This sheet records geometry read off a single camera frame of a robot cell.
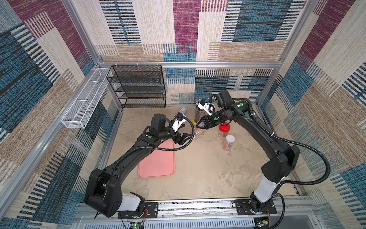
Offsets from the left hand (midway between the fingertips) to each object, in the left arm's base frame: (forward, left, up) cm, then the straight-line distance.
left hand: (187, 129), depth 78 cm
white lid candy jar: (0, -25, -12) cm, 28 cm away
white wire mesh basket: (+17, +69, -5) cm, 71 cm away
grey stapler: (+33, +2, -20) cm, 38 cm away
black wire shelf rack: (+44, +36, -4) cm, 57 cm away
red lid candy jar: (+11, -25, -13) cm, 30 cm away
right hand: (+1, -8, +2) cm, 9 cm away
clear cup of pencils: (+23, -8, -10) cm, 26 cm away
